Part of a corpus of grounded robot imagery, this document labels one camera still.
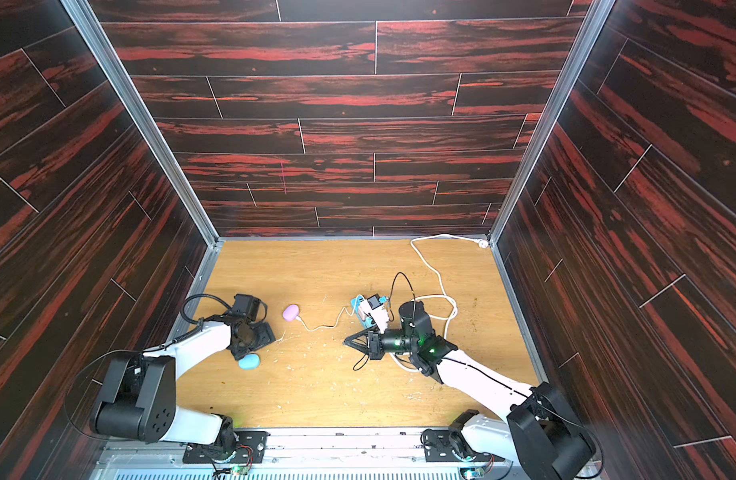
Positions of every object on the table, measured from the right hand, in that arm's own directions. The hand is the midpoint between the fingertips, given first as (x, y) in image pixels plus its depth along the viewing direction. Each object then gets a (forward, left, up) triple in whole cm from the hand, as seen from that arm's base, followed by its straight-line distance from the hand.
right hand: (350, 337), depth 76 cm
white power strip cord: (+49, -47, -14) cm, 69 cm away
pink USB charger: (+3, -3, +10) cm, 11 cm away
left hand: (+5, +28, -16) cm, 33 cm away
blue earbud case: (-3, +31, -14) cm, 34 cm away
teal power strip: (+9, -4, -9) cm, 14 cm away
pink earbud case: (+15, +22, -14) cm, 30 cm away
